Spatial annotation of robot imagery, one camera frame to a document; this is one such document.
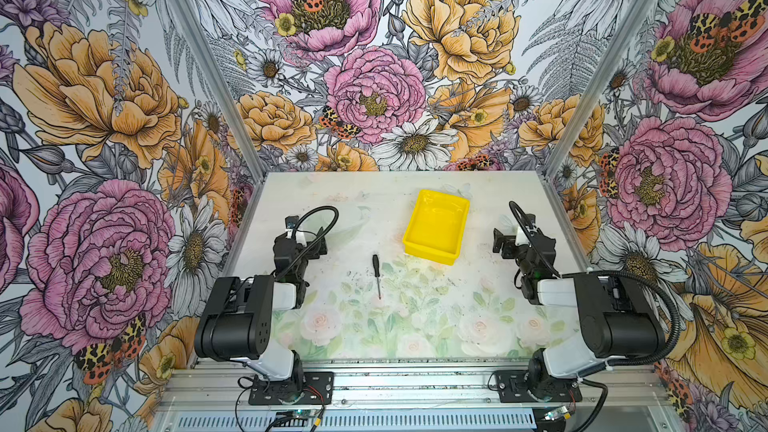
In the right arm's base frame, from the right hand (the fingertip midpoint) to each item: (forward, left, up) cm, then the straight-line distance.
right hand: (510, 236), depth 95 cm
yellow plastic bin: (+7, +21, -4) cm, 22 cm away
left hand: (+1, +63, +1) cm, 63 cm away
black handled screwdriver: (-8, +42, -6) cm, 43 cm away
